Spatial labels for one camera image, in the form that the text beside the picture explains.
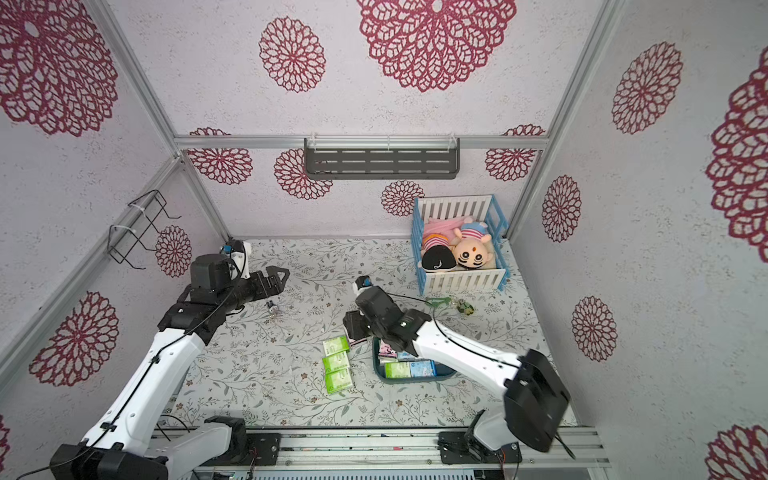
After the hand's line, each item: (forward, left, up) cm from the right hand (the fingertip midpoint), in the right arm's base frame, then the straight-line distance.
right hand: (359, 319), depth 81 cm
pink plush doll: (+42, -27, -5) cm, 50 cm away
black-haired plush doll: (+28, -24, -4) cm, 36 cm away
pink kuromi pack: (-5, -7, -10) cm, 13 cm away
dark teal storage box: (-8, -5, -12) cm, 15 cm away
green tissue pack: (-9, -11, -12) cm, 19 cm away
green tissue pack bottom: (-11, +6, -12) cm, 17 cm away
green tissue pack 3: (-7, +7, -12) cm, 16 cm away
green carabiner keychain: (+17, -25, -17) cm, 34 cm away
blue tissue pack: (-9, -18, -12) cm, 23 cm away
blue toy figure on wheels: (+12, +31, -13) cm, 36 cm away
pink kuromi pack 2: (-1, +1, -13) cm, 14 cm away
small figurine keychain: (+14, -33, -15) cm, 39 cm away
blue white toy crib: (+47, -42, -1) cm, 63 cm away
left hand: (+6, +21, +11) cm, 25 cm away
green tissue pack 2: (-2, +8, -12) cm, 15 cm away
